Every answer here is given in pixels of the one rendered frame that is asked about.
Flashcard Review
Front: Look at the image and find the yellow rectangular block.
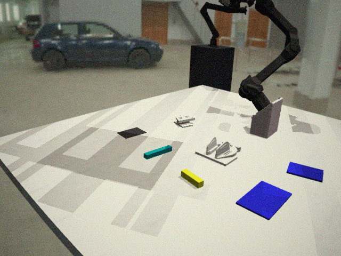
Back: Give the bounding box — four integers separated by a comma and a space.
181, 169, 204, 189

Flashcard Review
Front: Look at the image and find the blue flat rectangular plate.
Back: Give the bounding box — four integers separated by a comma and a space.
286, 162, 323, 182

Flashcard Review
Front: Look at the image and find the blue flat square plate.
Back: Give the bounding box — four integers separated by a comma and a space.
236, 181, 292, 220

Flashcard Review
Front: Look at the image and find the teal rectangular bar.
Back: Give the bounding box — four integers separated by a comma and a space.
144, 145, 172, 160

